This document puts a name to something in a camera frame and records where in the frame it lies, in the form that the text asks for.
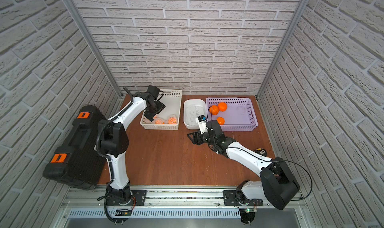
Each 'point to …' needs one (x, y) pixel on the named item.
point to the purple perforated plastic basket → (232, 113)
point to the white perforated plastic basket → (172, 99)
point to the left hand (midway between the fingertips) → (164, 109)
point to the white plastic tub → (187, 103)
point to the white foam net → (194, 112)
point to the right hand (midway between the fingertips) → (194, 133)
